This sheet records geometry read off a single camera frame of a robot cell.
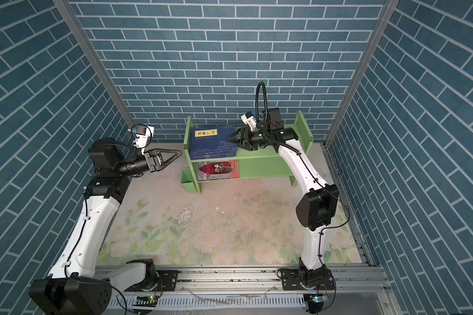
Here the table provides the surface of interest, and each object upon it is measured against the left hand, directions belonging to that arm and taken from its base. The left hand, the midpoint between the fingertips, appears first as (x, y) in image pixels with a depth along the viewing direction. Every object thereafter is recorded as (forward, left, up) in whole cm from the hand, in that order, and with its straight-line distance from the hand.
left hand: (179, 156), depth 63 cm
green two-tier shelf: (+17, -29, -24) cm, 41 cm away
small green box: (+16, +8, -38) cm, 41 cm away
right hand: (+14, -16, -6) cm, 22 cm away
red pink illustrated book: (+14, -5, -26) cm, 30 cm away
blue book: (+14, -8, -7) cm, 18 cm away
